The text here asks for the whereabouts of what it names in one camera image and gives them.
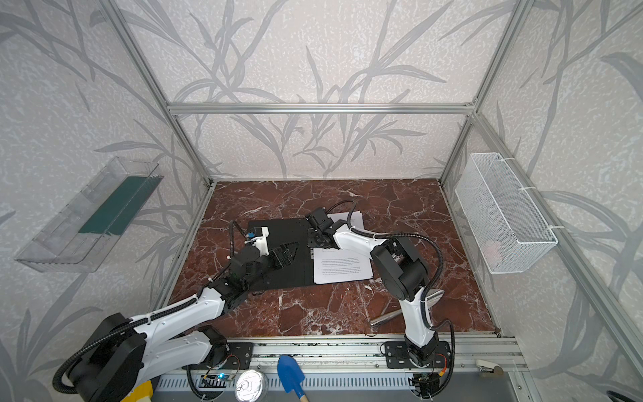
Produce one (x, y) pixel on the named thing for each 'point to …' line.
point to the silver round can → (251, 386)
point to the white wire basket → (506, 233)
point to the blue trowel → (290, 375)
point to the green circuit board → (218, 380)
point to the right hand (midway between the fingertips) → (313, 232)
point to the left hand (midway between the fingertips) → (295, 239)
